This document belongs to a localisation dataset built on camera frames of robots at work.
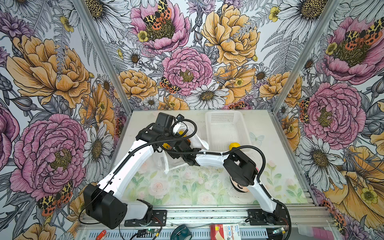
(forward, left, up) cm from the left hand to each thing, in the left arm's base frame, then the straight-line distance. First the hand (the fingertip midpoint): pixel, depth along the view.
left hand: (172, 138), depth 79 cm
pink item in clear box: (-40, -69, -19) cm, 82 cm away
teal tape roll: (-39, -6, -12) cm, 42 cm away
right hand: (+5, 0, -17) cm, 18 cm away
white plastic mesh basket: (+21, -33, -18) cm, 43 cm away
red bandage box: (-39, -25, -17) cm, 49 cm away
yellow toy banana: (-8, +2, +6) cm, 10 cm away
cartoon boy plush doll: (-21, -34, -15) cm, 42 cm away
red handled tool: (-39, +32, -22) cm, 55 cm away
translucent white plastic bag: (-13, +1, -1) cm, 13 cm away
